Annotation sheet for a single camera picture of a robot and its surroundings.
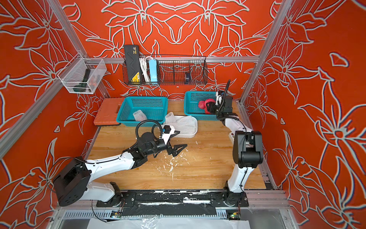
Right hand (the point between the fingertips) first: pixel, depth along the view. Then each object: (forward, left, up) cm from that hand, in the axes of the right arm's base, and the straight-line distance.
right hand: (207, 102), depth 94 cm
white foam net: (-10, +14, -13) cm, 22 cm away
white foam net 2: (-9, +25, -7) cm, 28 cm away
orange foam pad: (+2, +76, -15) cm, 78 cm away
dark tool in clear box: (-5, +75, +17) cm, 77 cm away
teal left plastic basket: (+9, +57, -18) cm, 60 cm away
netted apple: (+10, +2, -13) cm, 16 cm away
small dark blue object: (+9, +14, +14) cm, 22 cm away
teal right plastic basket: (+15, +6, -18) cm, 24 cm away
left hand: (-30, +16, +4) cm, 34 cm away
